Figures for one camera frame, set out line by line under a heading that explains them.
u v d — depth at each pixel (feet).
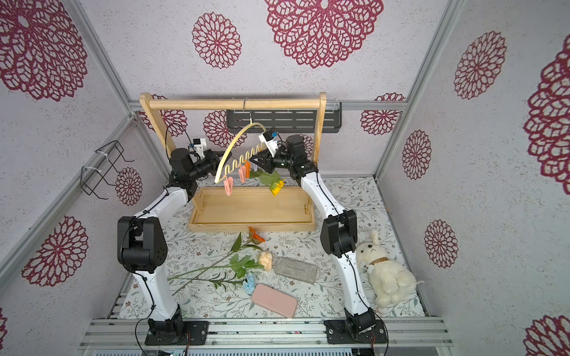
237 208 3.61
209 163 2.60
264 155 2.59
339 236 2.03
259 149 2.70
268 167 2.66
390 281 2.45
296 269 2.80
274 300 2.64
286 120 3.26
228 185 2.12
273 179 2.77
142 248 1.72
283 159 2.55
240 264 2.89
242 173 2.37
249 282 2.63
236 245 2.96
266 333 2.47
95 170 2.44
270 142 2.50
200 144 2.71
